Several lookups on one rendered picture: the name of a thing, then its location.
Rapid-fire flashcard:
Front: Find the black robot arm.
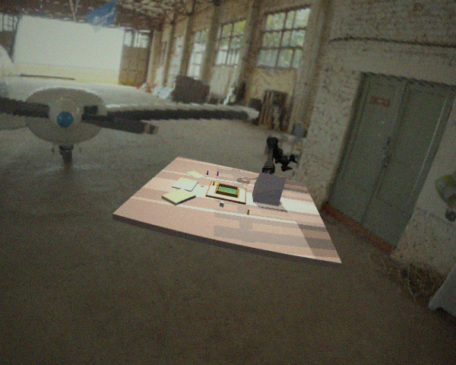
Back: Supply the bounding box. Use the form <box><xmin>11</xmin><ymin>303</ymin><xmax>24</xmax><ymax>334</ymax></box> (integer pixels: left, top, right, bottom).
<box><xmin>262</xmin><ymin>137</ymin><xmax>283</xmax><ymax>175</ymax></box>

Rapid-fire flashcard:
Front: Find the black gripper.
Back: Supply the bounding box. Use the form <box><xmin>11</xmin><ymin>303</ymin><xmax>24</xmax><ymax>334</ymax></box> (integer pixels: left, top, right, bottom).
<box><xmin>281</xmin><ymin>154</ymin><xmax>298</xmax><ymax>171</ymax></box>

